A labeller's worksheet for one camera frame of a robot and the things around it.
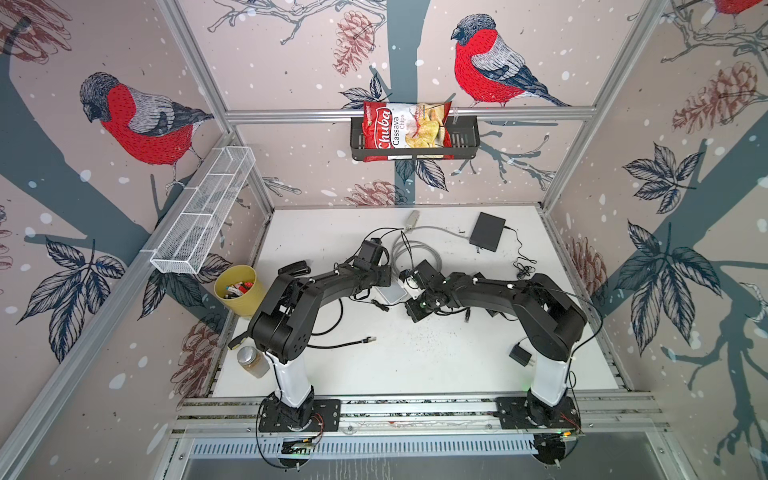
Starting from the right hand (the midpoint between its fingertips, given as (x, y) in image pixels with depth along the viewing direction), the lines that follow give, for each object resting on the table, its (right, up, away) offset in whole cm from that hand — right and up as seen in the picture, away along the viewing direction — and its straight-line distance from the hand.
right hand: (406, 317), depth 91 cm
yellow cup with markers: (-49, +11, -7) cm, 51 cm away
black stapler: (-38, +14, +9) cm, 41 cm away
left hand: (-6, +13, +4) cm, 15 cm away
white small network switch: (-2, +9, -4) cm, 10 cm away
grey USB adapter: (+4, +31, +22) cm, 39 cm away
